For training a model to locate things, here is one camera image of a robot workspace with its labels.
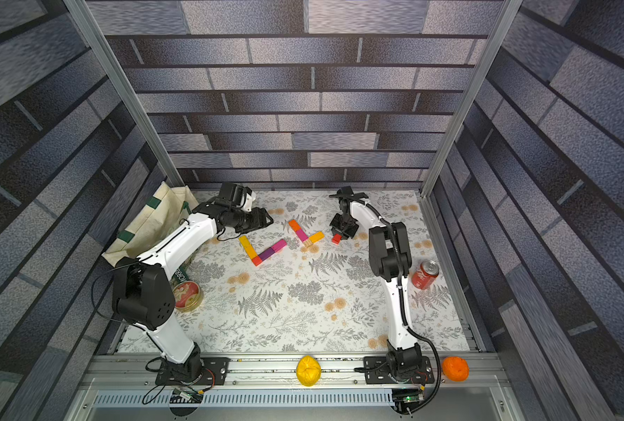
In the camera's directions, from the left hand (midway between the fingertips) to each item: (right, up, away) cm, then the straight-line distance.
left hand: (267, 219), depth 88 cm
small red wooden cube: (-6, -16, +9) cm, 19 cm away
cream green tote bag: (-37, +4, +5) cm, 38 cm away
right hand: (+25, -6, +17) cm, 31 cm away
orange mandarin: (+55, -41, -18) cm, 71 cm away
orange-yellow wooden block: (-9, -12, +12) cm, 20 cm away
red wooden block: (+25, -8, +13) cm, 29 cm away
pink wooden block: (+11, -7, +16) cm, 21 cm away
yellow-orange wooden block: (+17, -8, +16) cm, 25 cm away
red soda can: (+53, -18, -5) cm, 56 cm away
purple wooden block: (-3, -14, +10) cm, 17 cm away
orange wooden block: (+8, -3, +20) cm, 22 cm away
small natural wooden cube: (+14, -10, +12) cm, 21 cm away
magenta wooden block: (+2, -11, +14) cm, 18 cm away
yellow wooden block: (-12, -9, +15) cm, 22 cm away
